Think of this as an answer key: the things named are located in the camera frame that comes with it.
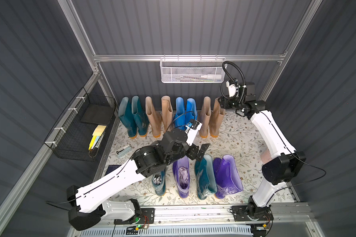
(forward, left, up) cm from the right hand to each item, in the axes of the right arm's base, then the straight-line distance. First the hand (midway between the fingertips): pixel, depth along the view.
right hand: (226, 97), depth 81 cm
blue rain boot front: (-5, +26, -12) cm, 29 cm away
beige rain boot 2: (-1, +33, -10) cm, 35 cm away
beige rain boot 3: (-6, +11, -10) cm, 16 cm away
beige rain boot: (+4, +43, -20) cm, 48 cm away
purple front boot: (-34, +25, -17) cm, 45 cm away
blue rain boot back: (-1, +19, -9) cm, 21 cm away
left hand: (-31, +16, +3) cm, 35 cm away
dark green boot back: (-4, +50, -7) cm, 51 cm away
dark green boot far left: (-5, +57, -7) cm, 58 cm away
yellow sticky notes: (-22, +67, -6) cm, 71 cm away
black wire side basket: (-25, +78, -4) cm, 81 cm away
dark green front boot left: (-42, +34, -12) cm, 55 cm away
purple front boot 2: (-40, +4, -15) cm, 42 cm away
